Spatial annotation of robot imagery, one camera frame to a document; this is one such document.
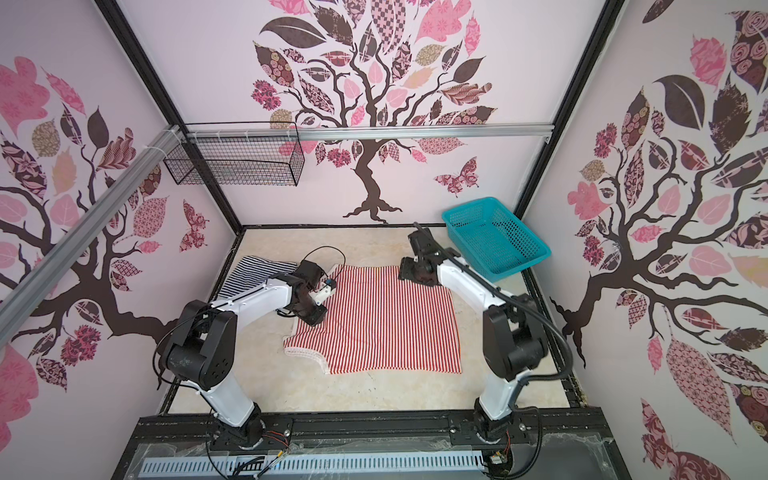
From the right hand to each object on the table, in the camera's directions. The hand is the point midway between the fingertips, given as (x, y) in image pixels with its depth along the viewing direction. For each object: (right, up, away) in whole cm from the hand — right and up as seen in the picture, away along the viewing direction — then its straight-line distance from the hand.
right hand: (411, 269), depth 92 cm
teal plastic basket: (+36, +10, +29) cm, 47 cm away
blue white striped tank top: (-57, -1, +14) cm, 58 cm away
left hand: (-30, -16, 0) cm, 34 cm away
